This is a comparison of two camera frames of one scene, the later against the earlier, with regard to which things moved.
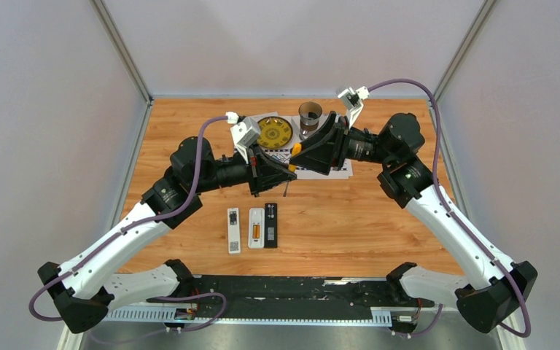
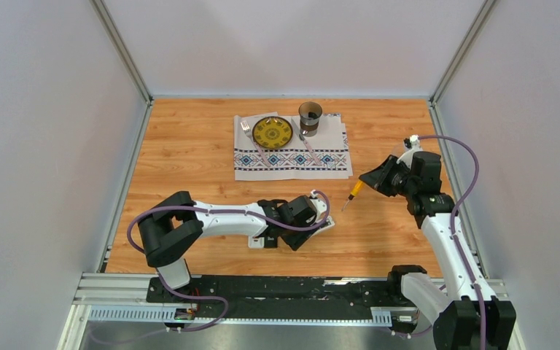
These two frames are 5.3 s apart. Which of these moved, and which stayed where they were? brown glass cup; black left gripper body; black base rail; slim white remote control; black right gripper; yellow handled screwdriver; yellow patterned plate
Moved: yellow handled screwdriver; black right gripper; slim white remote control; black left gripper body
Stayed: yellow patterned plate; black base rail; brown glass cup
